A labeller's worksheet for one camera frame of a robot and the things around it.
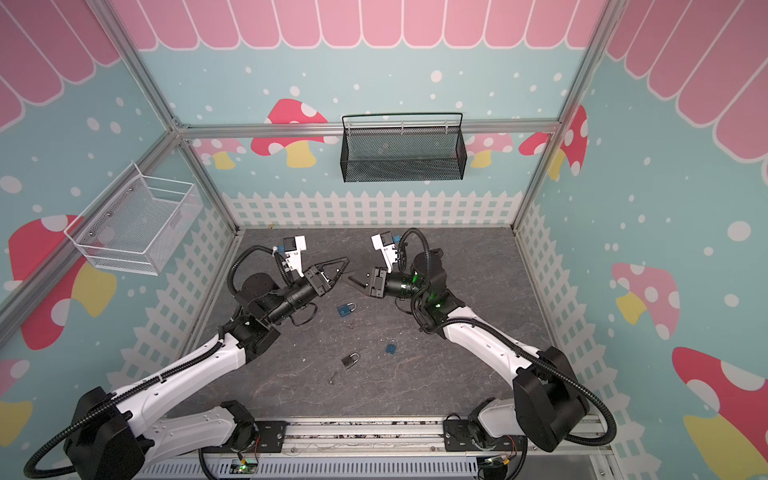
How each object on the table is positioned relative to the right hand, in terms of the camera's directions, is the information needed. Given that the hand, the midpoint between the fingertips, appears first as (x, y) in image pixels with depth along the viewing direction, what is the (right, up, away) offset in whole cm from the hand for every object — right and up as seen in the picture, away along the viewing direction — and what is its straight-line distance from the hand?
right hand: (344, 279), depth 66 cm
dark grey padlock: (-2, -25, +22) cm, 33 cm away
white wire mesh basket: (-95, +18, +54) cm, 111 cm away
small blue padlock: (+10, -22, +24) cm, 34 cm away
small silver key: (-6, -30, +17) cm, 35 cm away
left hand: (+1, +3, +1) cm, 3 cm away
